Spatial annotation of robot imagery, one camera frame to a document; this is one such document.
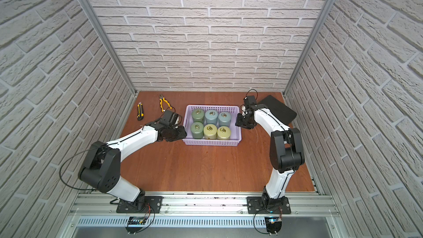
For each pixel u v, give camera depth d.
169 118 0.72
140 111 1.07
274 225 0.70
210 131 0.90
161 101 1.13
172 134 0.76
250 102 0.76
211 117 0.95
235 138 0.96
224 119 0.95
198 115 0.97
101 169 0.44
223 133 0.89
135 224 0.72
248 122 0.80
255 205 0.73
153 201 0.75
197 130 0.90
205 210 0.73
